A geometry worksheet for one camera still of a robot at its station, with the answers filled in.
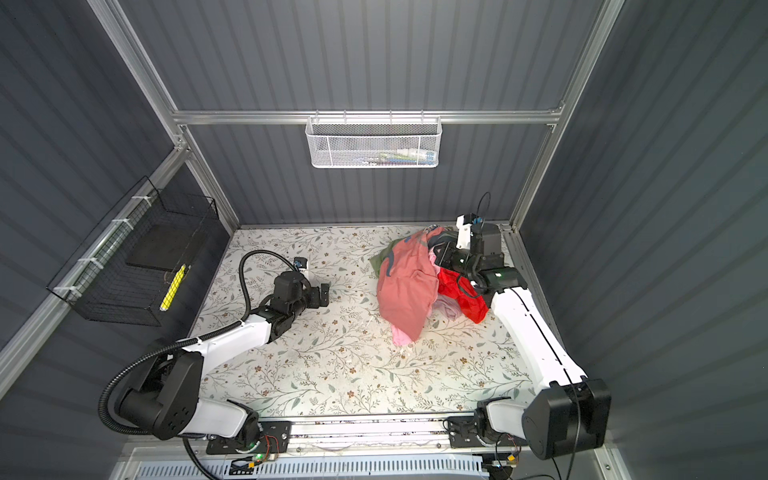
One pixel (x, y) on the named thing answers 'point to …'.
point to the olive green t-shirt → (384, 254)
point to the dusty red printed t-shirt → (408, 281)
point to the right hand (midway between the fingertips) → (438, 249)
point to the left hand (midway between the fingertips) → (314, 284)
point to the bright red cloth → (471, 304)
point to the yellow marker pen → (173, 289)
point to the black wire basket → (132, 262)
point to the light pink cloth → (444, 306)
